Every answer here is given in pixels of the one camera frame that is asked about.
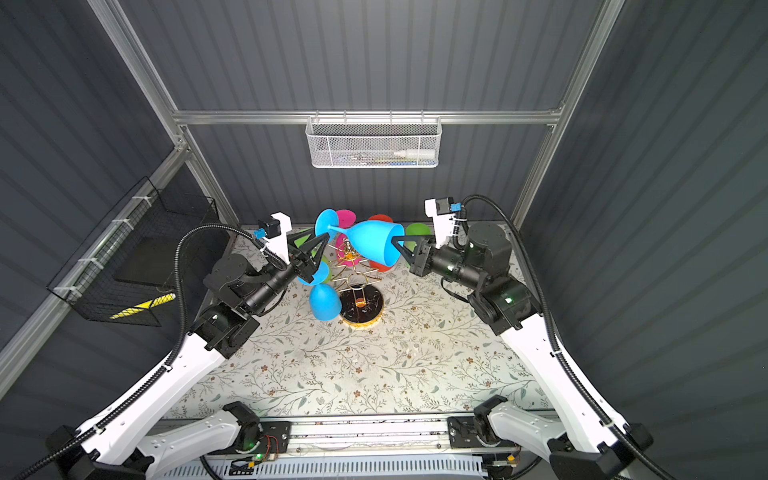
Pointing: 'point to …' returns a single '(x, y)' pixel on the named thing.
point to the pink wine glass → (345, 254)
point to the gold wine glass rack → (361, 304)
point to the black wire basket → (128, 269)
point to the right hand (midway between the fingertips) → (396, 244)
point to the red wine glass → (372, 264)
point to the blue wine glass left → (324, 300)
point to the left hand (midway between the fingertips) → (321, 232)
